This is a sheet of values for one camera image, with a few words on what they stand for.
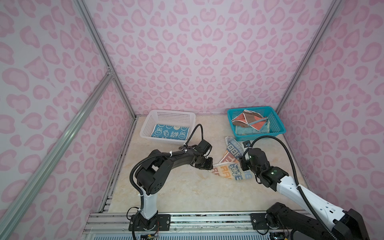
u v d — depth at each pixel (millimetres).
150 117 1082
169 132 1074
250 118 1099
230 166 889
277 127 1036
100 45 806
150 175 508
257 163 611
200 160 717
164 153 546
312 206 437
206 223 749
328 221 406
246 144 714
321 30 763
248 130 1097
